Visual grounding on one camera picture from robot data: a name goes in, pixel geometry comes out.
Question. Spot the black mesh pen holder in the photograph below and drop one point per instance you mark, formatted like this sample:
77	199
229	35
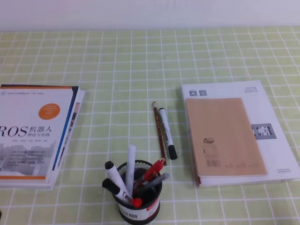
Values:
150	199

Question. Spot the white marker black cap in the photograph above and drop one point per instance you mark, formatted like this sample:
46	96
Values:
168	136

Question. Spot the red round pen cap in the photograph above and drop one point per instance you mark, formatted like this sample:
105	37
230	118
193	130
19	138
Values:
136	202

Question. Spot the black-capped marker red logo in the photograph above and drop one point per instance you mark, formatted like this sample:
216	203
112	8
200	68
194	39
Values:
109	185

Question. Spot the white marker in holder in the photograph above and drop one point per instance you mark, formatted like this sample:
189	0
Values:
115	176

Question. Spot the white bottom book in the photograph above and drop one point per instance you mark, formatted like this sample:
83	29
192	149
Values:
70	131

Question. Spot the white ROS robotics book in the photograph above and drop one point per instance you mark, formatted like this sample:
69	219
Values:
28	131

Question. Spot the tan kraft notebook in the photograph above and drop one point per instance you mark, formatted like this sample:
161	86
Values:
222	138

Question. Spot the frosted white pen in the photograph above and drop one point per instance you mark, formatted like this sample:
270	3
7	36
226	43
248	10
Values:
130	169

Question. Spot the large white paperback book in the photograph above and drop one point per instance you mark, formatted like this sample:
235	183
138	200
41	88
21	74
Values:
278	157

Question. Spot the grey gel pen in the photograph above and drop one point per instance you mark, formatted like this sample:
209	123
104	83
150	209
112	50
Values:
152	184

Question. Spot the red gel pen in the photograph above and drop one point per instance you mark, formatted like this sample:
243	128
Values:
150	173

